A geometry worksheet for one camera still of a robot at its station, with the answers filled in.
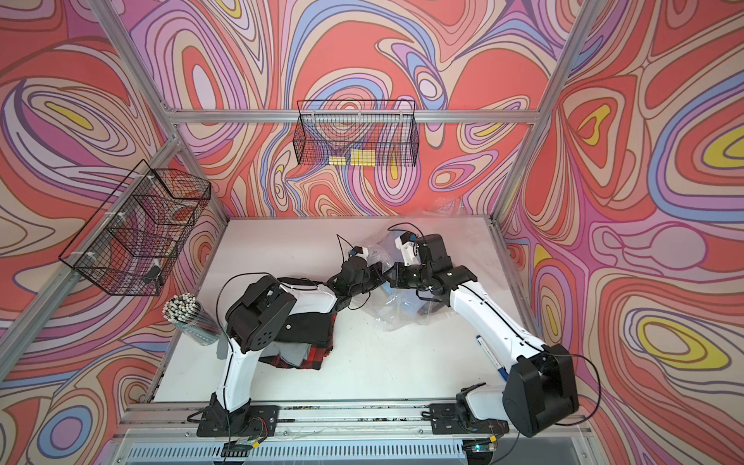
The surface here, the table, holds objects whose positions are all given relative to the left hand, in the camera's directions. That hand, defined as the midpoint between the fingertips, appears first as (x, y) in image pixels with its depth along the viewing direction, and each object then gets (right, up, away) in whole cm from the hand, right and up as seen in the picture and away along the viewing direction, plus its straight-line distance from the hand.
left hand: (396, 272), depth 94 cm
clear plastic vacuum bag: (-1, -8, -18) cm, 20 cm away
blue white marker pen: (+29, -27, -12) cm, 41 cm away
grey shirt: (-30, -21, -15) cm, 39 cm away
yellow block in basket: (-13, +37, -3) cm, 39 cm away
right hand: (-4, -2, -14) cm, 15 cm away
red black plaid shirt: (-24, -22, -12) cm, 35 cm away
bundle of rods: (-57, -8, -19) cm, 61 cm away
